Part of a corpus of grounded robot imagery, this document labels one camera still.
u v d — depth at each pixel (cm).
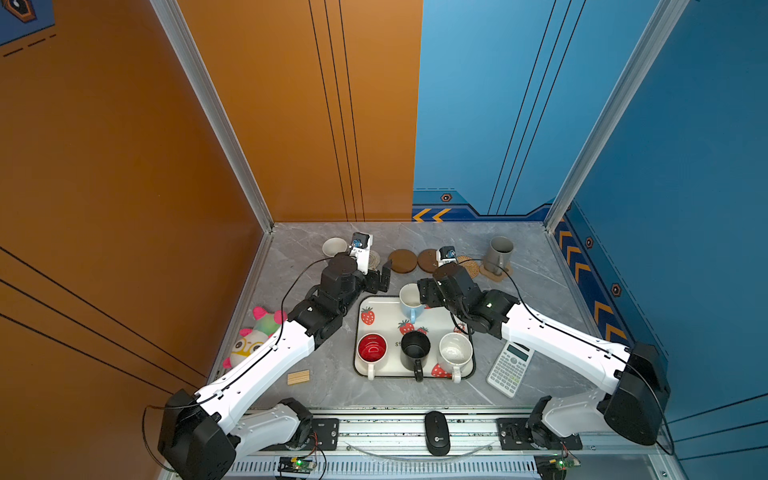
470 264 108
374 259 65
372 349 85
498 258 97
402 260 109
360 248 62
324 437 74
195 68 78
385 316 94
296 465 71
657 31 72
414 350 86
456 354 86
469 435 75
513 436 72
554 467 70
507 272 105
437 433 72
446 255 68
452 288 59
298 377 83
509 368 83
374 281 66
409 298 86
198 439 38
